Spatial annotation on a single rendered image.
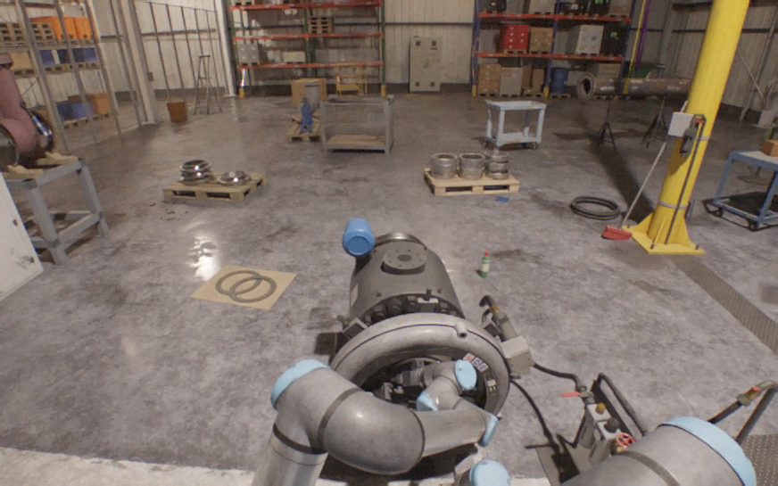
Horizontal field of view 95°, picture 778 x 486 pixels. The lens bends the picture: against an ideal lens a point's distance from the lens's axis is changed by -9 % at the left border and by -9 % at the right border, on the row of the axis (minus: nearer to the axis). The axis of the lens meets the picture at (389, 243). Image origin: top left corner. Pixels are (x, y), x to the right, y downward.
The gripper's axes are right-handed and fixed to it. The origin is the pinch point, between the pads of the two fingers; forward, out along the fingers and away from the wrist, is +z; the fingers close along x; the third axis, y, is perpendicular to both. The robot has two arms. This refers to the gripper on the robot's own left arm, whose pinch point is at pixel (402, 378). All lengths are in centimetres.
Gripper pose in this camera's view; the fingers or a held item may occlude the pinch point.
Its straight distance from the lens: 155.2
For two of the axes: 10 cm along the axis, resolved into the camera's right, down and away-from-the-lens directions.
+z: -5.8, 2.9, 7.6
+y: -0.6, -9.5, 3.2
